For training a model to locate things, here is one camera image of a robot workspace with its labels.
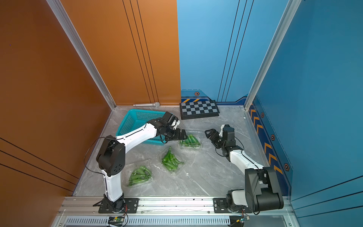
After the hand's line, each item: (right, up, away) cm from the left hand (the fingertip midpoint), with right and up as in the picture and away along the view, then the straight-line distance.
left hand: (183, 136), depth 90 cm
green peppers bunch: (+5, -4, +4) cm, 8 cm away
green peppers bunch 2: (-8, -15, -5) cm, 18 cm away
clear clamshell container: (+10, 0, +7) cm, 13 cm away
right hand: (+16, +1, -1) cm, 16 cm away
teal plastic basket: (-40, +10, +15) cm, 44 cm away
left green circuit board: (-34, -41, -18) cm, 56 cm away
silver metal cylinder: (-24, +23, +30) cm, 45 cm away
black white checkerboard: (+10, +18, +24) cm, 32 cm away
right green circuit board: (+30, -39, -20) cm, 53 cm away
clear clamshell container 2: (-4, -12, 0) cm, 13 cm away
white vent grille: (-16, -40, -20) cm, 47 cm away
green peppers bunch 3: (-25, -21, -10) cm, 34 cm away
